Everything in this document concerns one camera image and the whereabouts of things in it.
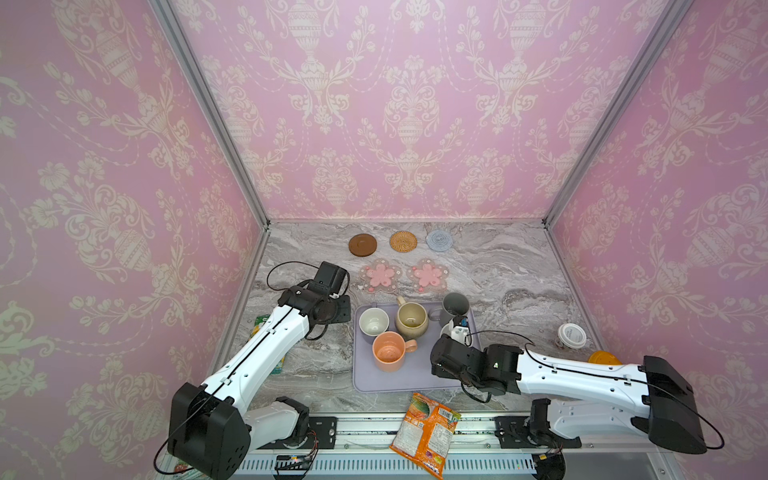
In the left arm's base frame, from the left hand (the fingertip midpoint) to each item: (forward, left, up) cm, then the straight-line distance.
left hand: (344, 311), depth 82 cm
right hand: (-11, -25, -5) cm, 28 cm away
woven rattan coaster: (+38, -17, -13) cm, 44 cm away
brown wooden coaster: (+35, -1, -12) cm, 37 cm away
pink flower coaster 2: (+22, -26, -13) cm, 36 cm away
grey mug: (+6, -32, -5) cm, 33 cm away
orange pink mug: (-6, -13, -11) cm, 18 cm away
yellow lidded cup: (-10, -68, -2) cm, 69 cm away
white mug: (-6, -27, +5) cm, 28 cm away
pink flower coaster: (+21, -9, -13) cm, 26 cm away
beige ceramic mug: (+4, -19, -10) cm, 22 cm away
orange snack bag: (-27, -22, -10) cm, 36 cm away
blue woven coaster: (+38, -31, -13) cm, 51 cm away
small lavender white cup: (+2, -8, -9) cm, 12 cm away
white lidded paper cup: (-3, -64, -5) cm, 64 cm away
